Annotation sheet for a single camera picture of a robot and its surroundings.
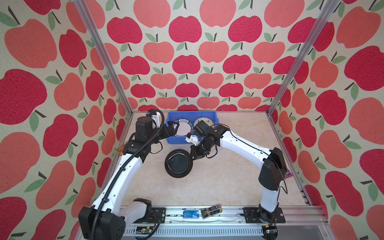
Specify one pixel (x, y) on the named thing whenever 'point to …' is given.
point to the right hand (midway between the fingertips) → (192, 158)
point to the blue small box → (191, 214)
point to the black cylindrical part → (212, 210)
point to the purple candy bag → (288, 174)
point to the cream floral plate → (206, 120)
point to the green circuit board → (143, 230)
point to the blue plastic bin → (172, 116)
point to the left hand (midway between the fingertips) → (175, 126)
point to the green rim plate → (185, 127)
